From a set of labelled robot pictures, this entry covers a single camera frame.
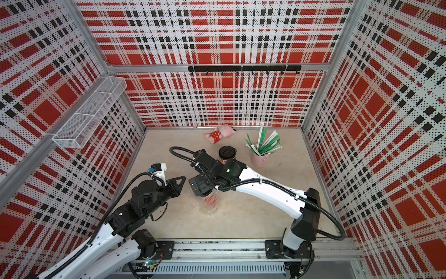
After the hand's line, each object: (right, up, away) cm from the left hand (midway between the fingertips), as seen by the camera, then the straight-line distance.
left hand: (188, 177), depth 73 cm
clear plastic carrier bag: (+3, -18, +13) cm, 23 cm away
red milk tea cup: (+16, +10, +13) cm, 23 cm away
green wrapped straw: (+38, +13, +22) cm, 46 cm away
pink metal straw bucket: (+33, +5, +21) cm, 40 cm away
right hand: (+8, -1, -2) cm, 8 cm away
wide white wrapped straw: (+41, +20, +18) cm, 49 cm away
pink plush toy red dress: (+13, +23, +38) cm, 46 cm away
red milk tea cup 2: (+9, -11, +3) cm, 15 cm away
